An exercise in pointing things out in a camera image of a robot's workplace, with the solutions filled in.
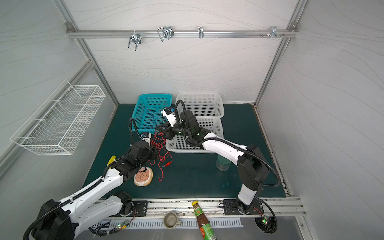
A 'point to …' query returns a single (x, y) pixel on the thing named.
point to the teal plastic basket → (148, 115)
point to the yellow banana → (111, 159)
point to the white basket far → (202, 104)
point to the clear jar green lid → (222, 164)
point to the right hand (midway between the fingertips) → (159, 122)
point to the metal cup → (170, 219)
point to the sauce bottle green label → (206, 228)
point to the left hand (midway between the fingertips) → (157, 143)
